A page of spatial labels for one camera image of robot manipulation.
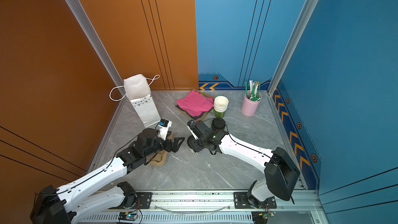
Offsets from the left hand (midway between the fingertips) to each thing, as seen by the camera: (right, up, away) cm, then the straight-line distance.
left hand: (178, 134), depth 78 cm
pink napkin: (+7, +16, +31) cm, 35 cm away
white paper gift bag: (-30, +25, +22) cm, 45 cm away
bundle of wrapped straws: (+45, +23, +21) cm, 54 cm away
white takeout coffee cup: (+8, -8, -4) cm, 12 cm away
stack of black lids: (+22, +4, +17) cm, 28 cm away
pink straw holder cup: (+43, +13, +24) cm, 51 cm away
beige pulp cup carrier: (-10, -14, +5) cm, 18 cm away
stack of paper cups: (+24, +16, +18) cm, 34 cm away
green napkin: (+10, +24, +37) cm, 45 cm away
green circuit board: (-22, -36, -7) cm, 43 cm away
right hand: (+8, -5, +4) cm, 10 cm away
